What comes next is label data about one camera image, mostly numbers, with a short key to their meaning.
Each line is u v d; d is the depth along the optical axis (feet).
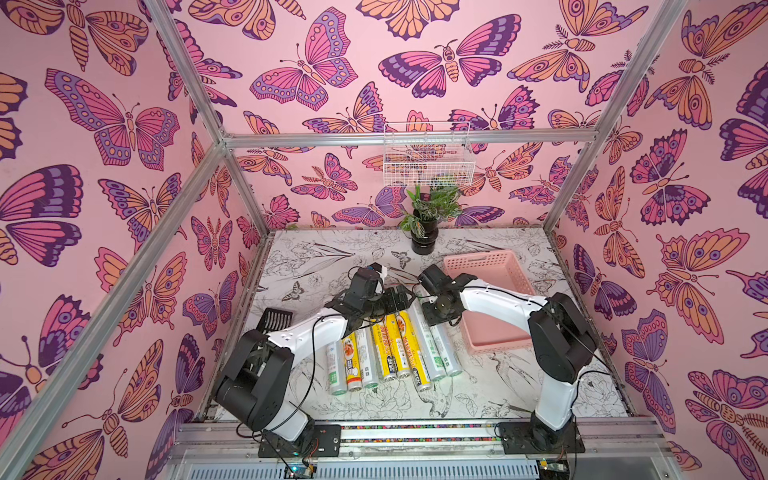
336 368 2.67
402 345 2.86
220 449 2.40
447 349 2.80
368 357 2.74
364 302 2.26
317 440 2.39
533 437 2.14
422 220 3.17
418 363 2.73
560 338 1.69
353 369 2.70
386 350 2.82
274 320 3.10
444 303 2.26
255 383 1.43
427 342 2.82
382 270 2.71
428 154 3.12
